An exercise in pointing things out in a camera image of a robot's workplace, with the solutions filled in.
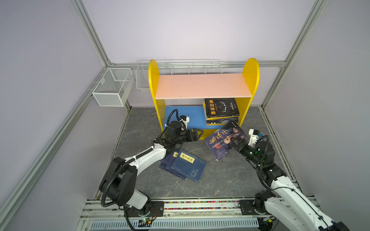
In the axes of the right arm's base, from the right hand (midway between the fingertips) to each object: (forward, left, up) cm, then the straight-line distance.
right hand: (231, 139), depth 76 cm
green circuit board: (-35, +45, -23) cm, 62 cm away
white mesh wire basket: (+40, +76, +4) cm, 86 cm away
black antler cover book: (+24, +2, 0) cm, 25 cm away
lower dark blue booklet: (-6, +37, -18) cm, 42 cm away
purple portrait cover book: (+9, -2, +2) cm, 10 cm away
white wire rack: (+46, +31, +16) cm, 58 cm away
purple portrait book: (+1, +2, -2) cm, 3 cm away
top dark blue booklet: (-7, +23, -19) cm, 30 cm away
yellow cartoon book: (+17, +10, -2) cm, 20 cm away
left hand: (+5, +16, -3) cm, 18 cm away
